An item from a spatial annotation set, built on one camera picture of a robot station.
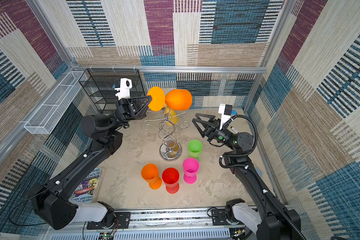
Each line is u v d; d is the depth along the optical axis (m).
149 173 0.78
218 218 0.73
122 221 0.73
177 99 0.53
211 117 0.60
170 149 0.96
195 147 0.87
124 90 0.51
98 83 1.03
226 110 0.53
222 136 0.57
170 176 0.75
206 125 0.54
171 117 0.74
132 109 0.48
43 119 0.71
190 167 0.80
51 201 0.38
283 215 0.38
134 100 0.48
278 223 0.40
